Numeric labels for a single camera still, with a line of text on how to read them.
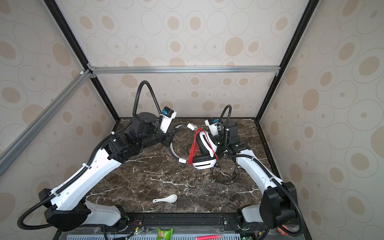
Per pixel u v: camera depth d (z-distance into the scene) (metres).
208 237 0.69
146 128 0.45
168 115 0.53
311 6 0.68
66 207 0.39
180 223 0.76
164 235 0.69
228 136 0.61
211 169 0.56
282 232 0.70
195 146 0.57
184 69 0.89
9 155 0.51
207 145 0.54
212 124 0.69
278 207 0.41
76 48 0.81
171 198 0.81
